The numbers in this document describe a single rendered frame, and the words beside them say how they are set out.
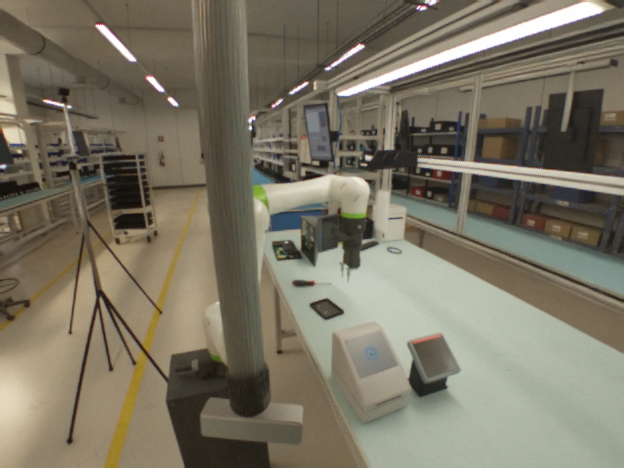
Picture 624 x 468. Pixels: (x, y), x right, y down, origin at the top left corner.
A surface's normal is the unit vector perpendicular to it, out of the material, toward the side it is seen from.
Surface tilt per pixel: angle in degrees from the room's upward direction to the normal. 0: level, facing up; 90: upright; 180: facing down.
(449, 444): 0
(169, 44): 90
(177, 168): 90
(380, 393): 41
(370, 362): 30
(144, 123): 90
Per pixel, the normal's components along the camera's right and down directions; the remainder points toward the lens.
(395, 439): 0.00, -0.96
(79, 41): 0.31, 0.28
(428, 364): 0.15, -0.66
